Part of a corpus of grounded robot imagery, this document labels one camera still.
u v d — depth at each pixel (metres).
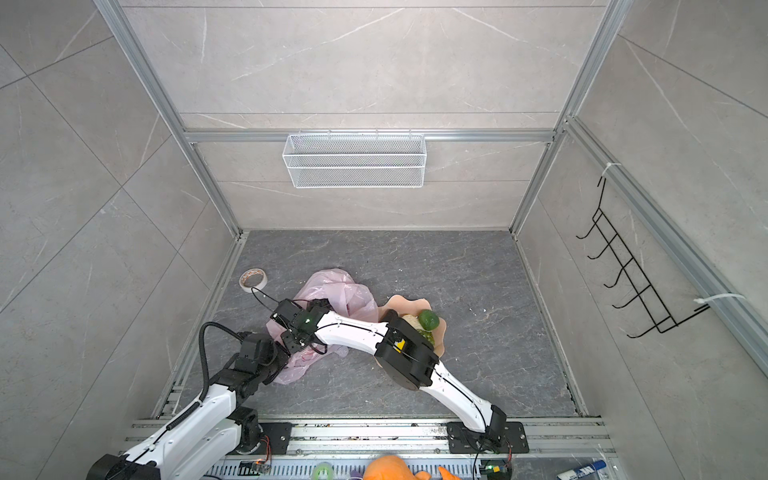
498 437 0.63
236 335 0.77
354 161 1.01
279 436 0.73
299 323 0.70
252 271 1.05
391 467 0.65
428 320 0.85
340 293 0.82
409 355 0.56
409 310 0.93
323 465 0.70
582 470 0.69
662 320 0.58
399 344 0.60
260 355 0.68
